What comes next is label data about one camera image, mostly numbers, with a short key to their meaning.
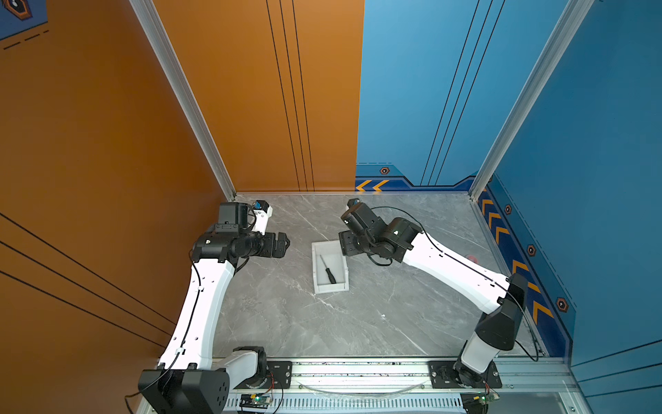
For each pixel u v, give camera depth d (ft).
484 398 2.29
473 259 3.21
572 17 2.31
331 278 3.00
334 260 3.14
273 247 2.11
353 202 2.16
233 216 1.79
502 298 1.39
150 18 2.31
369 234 1.78
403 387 2.38
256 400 2.32
